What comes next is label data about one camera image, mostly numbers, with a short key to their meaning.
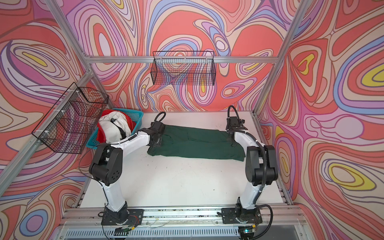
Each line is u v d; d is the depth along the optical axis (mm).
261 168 487
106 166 499
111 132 922
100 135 934
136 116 1015
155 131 761
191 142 1006
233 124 767
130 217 729
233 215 734
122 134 922
